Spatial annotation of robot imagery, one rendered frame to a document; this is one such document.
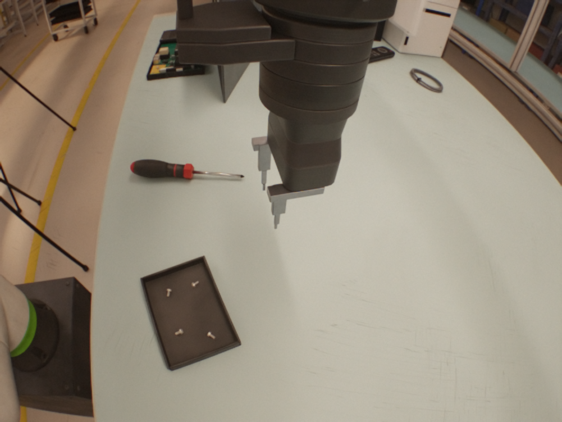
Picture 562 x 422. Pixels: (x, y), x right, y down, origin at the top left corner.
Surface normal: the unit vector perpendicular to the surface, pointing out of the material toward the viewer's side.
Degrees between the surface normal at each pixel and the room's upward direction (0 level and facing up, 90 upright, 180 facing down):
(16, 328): 90
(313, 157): 70
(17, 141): 0
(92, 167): 0
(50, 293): 0
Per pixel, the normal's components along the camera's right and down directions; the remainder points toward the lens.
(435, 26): 0.22, 0.78
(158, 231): 0.07, -0.61
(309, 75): -0.19, 0.77
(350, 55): 0.44, 0.73
